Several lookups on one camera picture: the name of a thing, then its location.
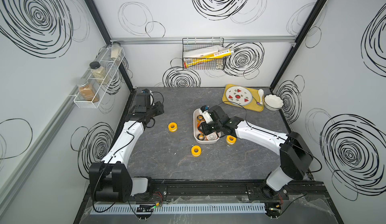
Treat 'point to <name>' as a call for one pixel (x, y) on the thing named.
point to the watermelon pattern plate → (238, 95)
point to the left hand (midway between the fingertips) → (159, 105)
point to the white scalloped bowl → (273, 102)
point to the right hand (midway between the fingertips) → (199, 127)
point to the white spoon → (261, 92)
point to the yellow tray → (224, 98)
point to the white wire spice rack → (111, 66)
